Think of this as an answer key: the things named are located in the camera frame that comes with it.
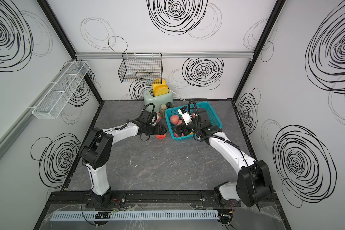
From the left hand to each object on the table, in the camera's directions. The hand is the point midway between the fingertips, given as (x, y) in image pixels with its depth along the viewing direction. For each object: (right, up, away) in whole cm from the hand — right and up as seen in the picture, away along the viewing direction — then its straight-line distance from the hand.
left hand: (161, 131), depth 96 cm
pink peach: (-2, +9, +7) cm, 12 cm away
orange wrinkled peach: (0, -4, -2) cm, 4 cm away
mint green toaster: (-10, +24, +6) cm, 26 cm away
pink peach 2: (+9, +8, +3) cm, 12 cm away
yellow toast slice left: (-1, +31, -7) cm, 32 cm away
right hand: (+11, +6, -16) cm, 20 cm away
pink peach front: (+13, +6, +2) cm, 14 cm away
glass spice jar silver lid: (+1, +16, +6) cm, 17 cm away
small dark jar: (+5, +18, +8) cm, 21 cm away
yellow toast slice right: (0, +28, +1) cm, 28 cm away
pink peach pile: (+10, -1, -14) cm, 17 cm away
